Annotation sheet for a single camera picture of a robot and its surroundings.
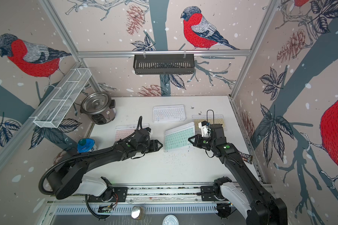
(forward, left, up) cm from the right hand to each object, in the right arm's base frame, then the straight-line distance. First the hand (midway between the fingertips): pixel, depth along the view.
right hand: (189, 137), depth 78 cm
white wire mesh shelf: (+13, +73, +16) cm, 76 cm away
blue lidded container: (-4, +63, -7) cm, 63 cm away
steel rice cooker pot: (+29, +68, -8) cm, 74 cm away
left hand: (-1, +16, -8) cm, 18 cm away
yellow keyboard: (+25, -24, -15) cm, 38 cm away
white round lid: (-37, +9, -10) cm, 39 cm away
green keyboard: (+3, +7, -6) cm, 10 cm away
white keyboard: (+28, +10, -13) cm, 33 cm away
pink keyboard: (+11, +46, -14) cm, 49 cm away
